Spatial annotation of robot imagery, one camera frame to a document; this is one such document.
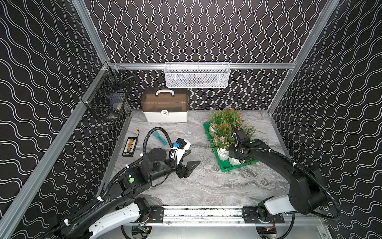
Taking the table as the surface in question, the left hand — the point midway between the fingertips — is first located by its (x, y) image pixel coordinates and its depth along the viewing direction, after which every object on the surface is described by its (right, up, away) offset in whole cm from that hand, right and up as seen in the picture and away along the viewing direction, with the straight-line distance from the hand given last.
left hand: (195, 154), depth 61 cm
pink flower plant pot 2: (+24, -9, +26) cm, 37 cm away
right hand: (+23, -4, +28) cm, 36 cm away
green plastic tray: (+19, -13, +31) cm, 39 cm away
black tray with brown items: (-42, -3, +37) cm, 56 cm away
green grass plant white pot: (+15, +18, +40) cm, 46 cm away
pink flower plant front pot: (+34, +8, +29) cm, 46 cm away
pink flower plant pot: (+16, +2, +23) cm, 28 cm away
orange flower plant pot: (+26, +17, +37) cm, 48 cm away
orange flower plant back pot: (+18, +10, +30) cm, 36 cm away
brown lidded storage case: (-21, +28, +52) cm, 62 cm away
